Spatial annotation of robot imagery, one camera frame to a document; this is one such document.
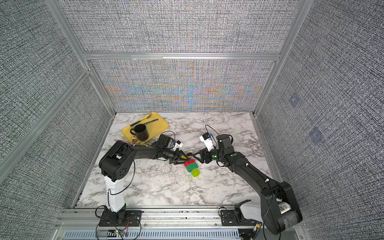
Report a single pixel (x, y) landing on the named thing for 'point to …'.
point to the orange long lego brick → (189, 156)
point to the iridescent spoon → (134, 139)
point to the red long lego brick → (189, 162)
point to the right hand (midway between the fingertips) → (197, 150)
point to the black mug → (140, 130)
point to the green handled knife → (150, 121)
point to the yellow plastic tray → (155, 124)
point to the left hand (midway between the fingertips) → (189, 160)
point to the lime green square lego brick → (195, 172)
